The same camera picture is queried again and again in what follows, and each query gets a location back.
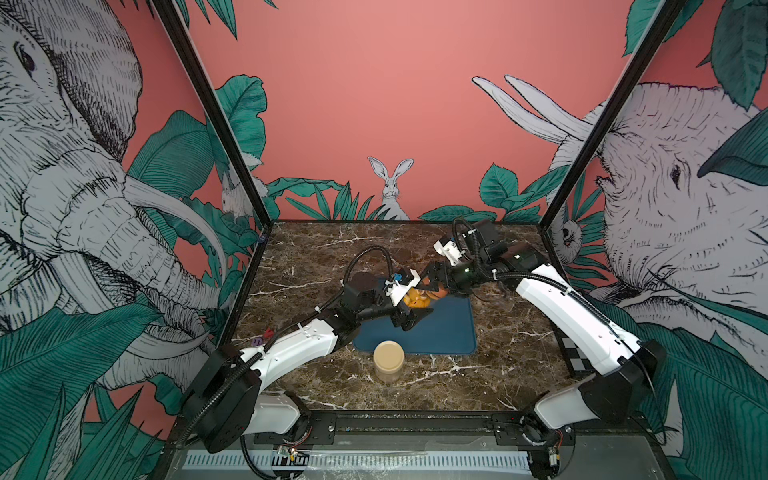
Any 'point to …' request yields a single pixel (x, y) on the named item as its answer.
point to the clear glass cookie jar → (420, 299)
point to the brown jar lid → (441, 292)
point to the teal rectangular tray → (449, 330)
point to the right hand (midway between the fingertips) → (421, 283)
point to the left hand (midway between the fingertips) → (425, 293)
